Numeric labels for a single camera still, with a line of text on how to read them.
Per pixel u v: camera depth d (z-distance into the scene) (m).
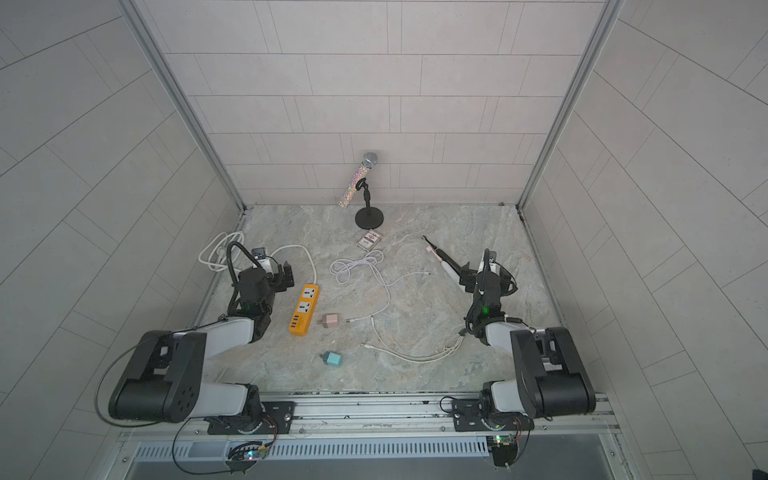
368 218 1.12
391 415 0.72
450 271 0.97
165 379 0.42
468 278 0.80
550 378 0.42
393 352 0.81
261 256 0.75
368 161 0.93
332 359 0.77
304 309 0.87
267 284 0.70
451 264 0.99
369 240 1.05
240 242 1.05
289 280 0.83
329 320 0.84
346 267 0.96
